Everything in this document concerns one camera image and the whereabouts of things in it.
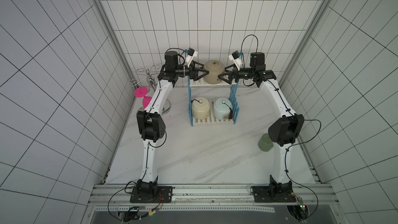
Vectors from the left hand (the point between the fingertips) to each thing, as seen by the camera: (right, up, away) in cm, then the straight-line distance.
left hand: (206, 71), depth 81 cm
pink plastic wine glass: (-35, -11, -1) cm, 36 cm away
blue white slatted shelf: (+18, -15, +13) cm, 26 cm away
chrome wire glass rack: (-31, -4, +4) cm, 31 cm away
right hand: (+5, -1, 0) cm, 5 cm away
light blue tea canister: (+10, -20, +11) cm, 25 cm away
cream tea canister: (-3, -21, +11) cm, 24 cm away
